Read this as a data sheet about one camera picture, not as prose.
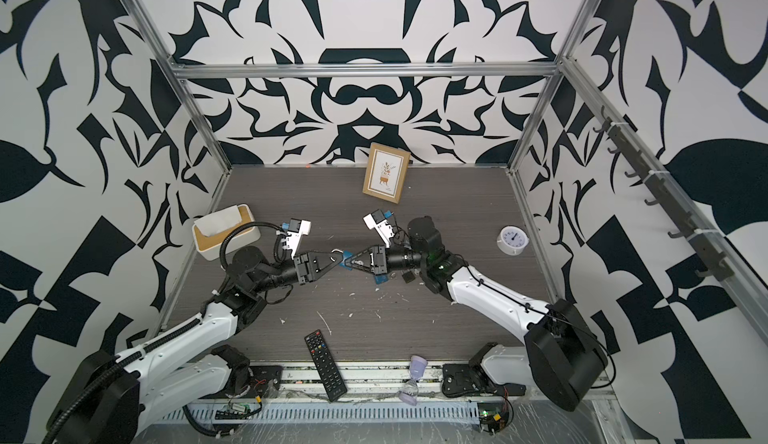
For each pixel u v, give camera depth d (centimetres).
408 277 91
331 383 73
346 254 69
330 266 69
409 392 70
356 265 69
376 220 69
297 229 67
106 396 40
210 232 95
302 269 64
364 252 69
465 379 74
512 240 97
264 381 73
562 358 41
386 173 106
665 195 55
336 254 69
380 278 91
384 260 64
